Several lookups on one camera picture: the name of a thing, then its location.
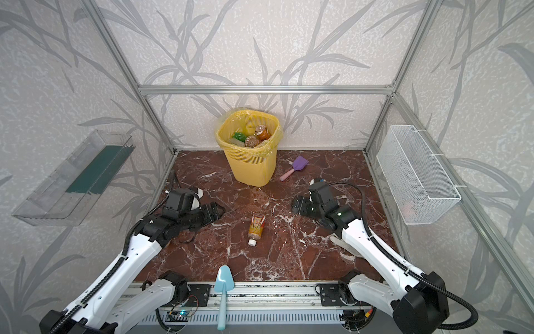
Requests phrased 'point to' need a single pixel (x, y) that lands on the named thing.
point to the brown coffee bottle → (252, 141)
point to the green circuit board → (181, 316)
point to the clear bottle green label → (236, 142)
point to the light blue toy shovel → (224, 284)
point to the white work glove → (346, 245)
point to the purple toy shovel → (299, 163)
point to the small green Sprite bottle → (240, 136)
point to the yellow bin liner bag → (243, 120)
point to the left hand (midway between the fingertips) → (222, 207)
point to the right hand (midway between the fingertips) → (299, 195)
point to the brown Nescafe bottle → (262, 132)
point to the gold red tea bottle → (256, 226)
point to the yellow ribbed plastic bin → (254, 166)
